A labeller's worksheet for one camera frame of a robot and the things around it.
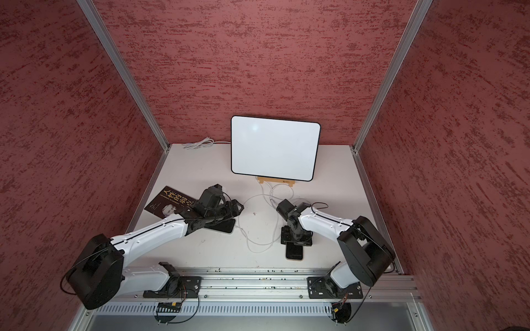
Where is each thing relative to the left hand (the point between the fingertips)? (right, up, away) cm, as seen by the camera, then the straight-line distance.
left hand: (236, 213), depth 85 cm
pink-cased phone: (+24, -14, -5) cm, 28 cm away
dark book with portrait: (-35, +3, +11) cm, 37 cm away
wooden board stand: (+10, +13, +16) cm, 23 cm away
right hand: (+24, -14, -1) cm, 28 cm away
